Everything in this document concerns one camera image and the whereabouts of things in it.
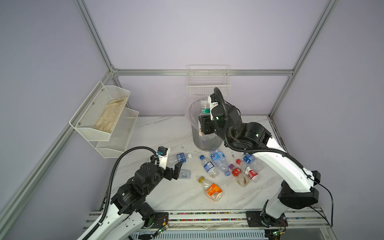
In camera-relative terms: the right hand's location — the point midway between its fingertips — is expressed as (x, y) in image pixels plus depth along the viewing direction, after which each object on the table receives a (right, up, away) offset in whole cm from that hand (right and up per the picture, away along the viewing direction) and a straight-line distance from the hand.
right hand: (202, 115), depth 61 cm
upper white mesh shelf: (-56, +1, +17) cm, 58 cm away
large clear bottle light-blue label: (+12, -24, +31) cm, 41 cm away
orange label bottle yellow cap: (+7, -40, +19) cm, 45 cm away
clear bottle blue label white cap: (-13, -23, +29) cm, 39 cm away
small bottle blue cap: (+5, -28, +25) cm, 38 cm away
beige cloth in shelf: (-49, -1, +15) cm, 52 cm away
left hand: (-14, -20, +8) cm, 25 cm away
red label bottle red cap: (+28, -31, +23) cm, 47 cm away
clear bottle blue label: (-9, -31, +23) cm, 40 cm away
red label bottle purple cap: (+21, -31, +25) cm, 45 cm away
